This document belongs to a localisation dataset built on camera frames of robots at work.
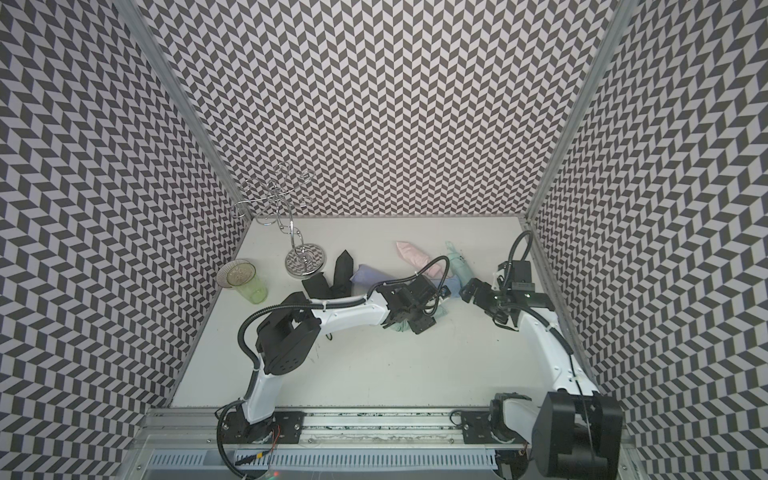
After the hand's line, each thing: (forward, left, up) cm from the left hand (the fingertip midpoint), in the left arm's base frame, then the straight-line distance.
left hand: (423, 313), depth 90 cm
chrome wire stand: (+21, +43, +28) cm, 55 cm away
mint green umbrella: (-5, +6, +2) cm, 8 cm away
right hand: (-1, -14, +8) cm, 16 cm away
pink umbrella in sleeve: (+19, +1, +2) cm, 20 cm away
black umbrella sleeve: (+15, +26, +1) cm, 30 cm away
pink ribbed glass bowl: (+15, +65, +3) cm, 67 cm away
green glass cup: (+16, +62, -5) cm, 64 cm away
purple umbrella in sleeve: (+14, +18, -1) cm, 23 cm away
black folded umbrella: (+11, +35, -2) cm, 36 cm away
